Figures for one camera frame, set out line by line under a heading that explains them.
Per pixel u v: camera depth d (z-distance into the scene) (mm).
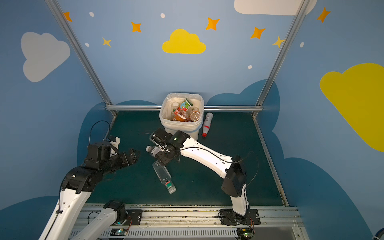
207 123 1083
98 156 486
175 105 923
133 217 745
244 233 715
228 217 761
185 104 882
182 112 862
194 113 799
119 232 713
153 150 955
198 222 739
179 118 835
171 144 521
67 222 393
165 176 857
